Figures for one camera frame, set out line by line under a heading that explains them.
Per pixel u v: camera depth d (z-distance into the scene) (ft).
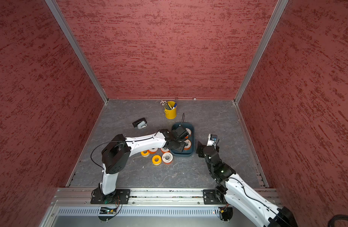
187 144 2.99
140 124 3.29
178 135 2.28
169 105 3.31
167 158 2.86
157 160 2.80
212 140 2.31
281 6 2.32
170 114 3.39
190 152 2.84
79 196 2.49
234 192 1.74
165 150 2.94
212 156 1.95
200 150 2.43
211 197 2.40
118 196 2.42
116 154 1.63
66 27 2.57
